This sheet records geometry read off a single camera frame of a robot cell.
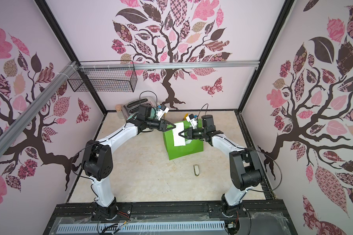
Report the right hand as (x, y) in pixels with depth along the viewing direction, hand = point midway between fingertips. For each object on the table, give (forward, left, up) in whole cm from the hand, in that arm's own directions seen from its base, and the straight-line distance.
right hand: (180, 133), depth 84 cm
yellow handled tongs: (+31, -5, -17) cm, 36 cm away
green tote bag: (-4, -7, -9) cm, 12 cm away
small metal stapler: (-17, -9, -16) cm, 25 cm away
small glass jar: (+30, +47, -7) cm, 56 cm away
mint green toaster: (+21, +33, +1) cm, 40 cm away
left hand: (+3, +4, +2) cm, 5 cm away
